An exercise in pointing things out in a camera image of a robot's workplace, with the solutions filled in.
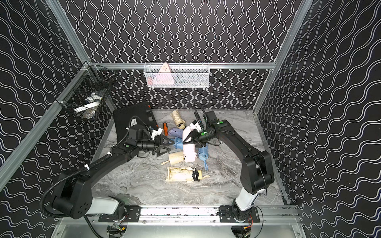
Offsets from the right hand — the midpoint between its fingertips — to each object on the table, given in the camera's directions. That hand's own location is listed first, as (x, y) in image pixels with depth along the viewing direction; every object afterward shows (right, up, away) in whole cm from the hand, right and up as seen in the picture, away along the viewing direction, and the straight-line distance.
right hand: (185, 144), depth 79 cm
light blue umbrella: (+11, -7, +12) cm, 17 cm away
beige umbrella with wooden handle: (-2, -17, +5) cm, 18 cm away
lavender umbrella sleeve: (-7, +5, +24) cm, 26 cm away
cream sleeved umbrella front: (-7, -10, +13) cm, 18 cm away
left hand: (-7, +1, -3) cm, 7 cm away
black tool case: (-44, +15, +29) cm, 55 cm away
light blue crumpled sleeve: (-3, +1, -2) cm, 4 cm away
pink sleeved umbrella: (+2, -2, -4) cm, 6 cm away
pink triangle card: (-13, +40, +11) cm, 43 cm away
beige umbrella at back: (-7, +15, +31) cm, 35 cm away
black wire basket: (-62, +29, +14) cm, 70 cm away
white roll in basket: (-47, +18, -5) cm, 50 cm away
